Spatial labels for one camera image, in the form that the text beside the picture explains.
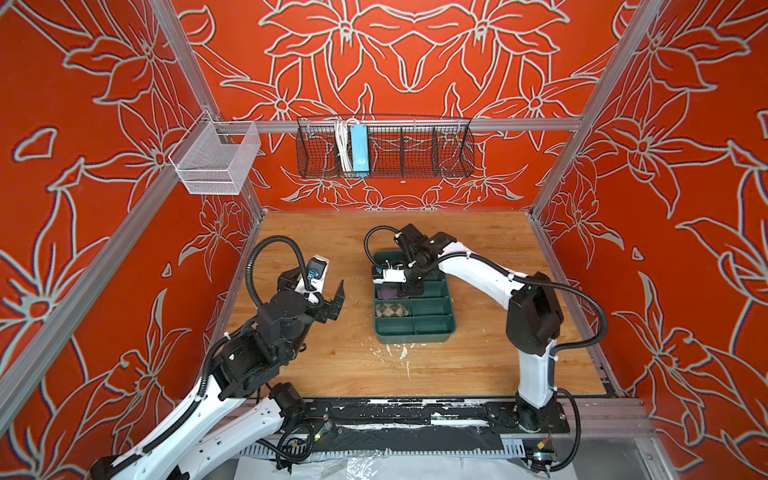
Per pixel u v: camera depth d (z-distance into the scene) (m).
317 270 0.52
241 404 0.45
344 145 0.90
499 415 0.73
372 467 0.67
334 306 0.59
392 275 0.76
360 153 0.90
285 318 0.43
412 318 0.83
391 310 0.86
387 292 0.89
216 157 0.95
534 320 0.47
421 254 0.64
